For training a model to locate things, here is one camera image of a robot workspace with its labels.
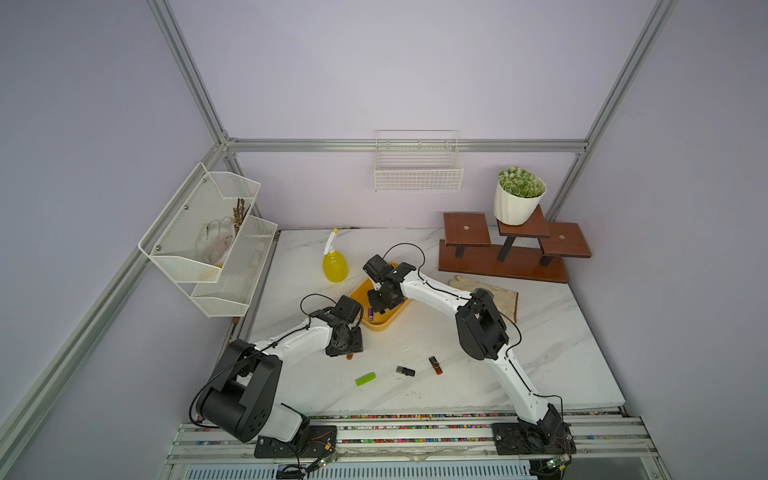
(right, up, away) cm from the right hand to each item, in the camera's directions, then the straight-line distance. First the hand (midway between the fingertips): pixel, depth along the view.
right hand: (380, 306), depth 99 cm
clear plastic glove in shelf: (-43, +21, -22) cm, 52 cm away
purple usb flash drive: (-3, -2, -2) cm, 4 cm away
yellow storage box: (-6, +4, -3) cm, 8 cm away
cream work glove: (+43, +2, 0) cm, 43 cm away
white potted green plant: (+39, +34, -17) cm, 54 cm away
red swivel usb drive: (+17, -15, -13) cm, 26 cm away
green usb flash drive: (-4, -19, -14) cm, 24 cm away
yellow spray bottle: (-16, +14, +1) cm, 21 cm away
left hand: (-8, -12, -9) cm, 17 cm away
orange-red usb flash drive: (-9, -13, -11) cm, 19 cm away
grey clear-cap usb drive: (+8, -17, -14) cm, 23 cm away
